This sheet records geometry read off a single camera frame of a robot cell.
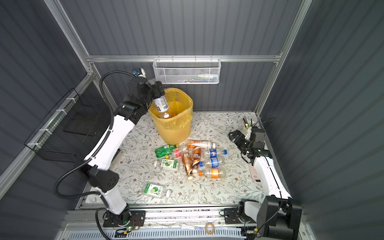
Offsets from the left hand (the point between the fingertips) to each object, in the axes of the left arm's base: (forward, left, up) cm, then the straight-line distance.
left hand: (153, 84), depth 71 cm
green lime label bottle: (-22, -3, -41) cm, 47 cm away
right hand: (-16, -42, -26) cm, 52 cm away
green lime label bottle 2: (-36, +3, -41) cm, 55 cm away
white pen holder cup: (0, -57, -33) cm, 66 cm away
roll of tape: (-54, -26, -44) cm, 75 cm away
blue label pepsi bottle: (-17, -31, -39) cm, 53 cm away
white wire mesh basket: (+53, -17, -23) cm, 60 cm away
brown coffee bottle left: (-21, -14, -40) cm, 47 cm away
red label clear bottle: (-15, -9, -39) cm, 43 cm away
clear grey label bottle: (-3, -3, -10) cm, 11 cm away
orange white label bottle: (-9, -18, -40) cm, 45 cm away
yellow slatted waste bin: (-8, -9, -25) cm, 27 cm away
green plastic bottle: (-12, 0, -43) cm, 44 cm away
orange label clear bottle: (-29, -29, -40) cm, 58 cm away
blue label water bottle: (-23, -30, -39) cm, 55 cm away
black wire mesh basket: (-12, +41, -16) cm, 46 cm away
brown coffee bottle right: (-19, -20, -40) cm, 49 cm away
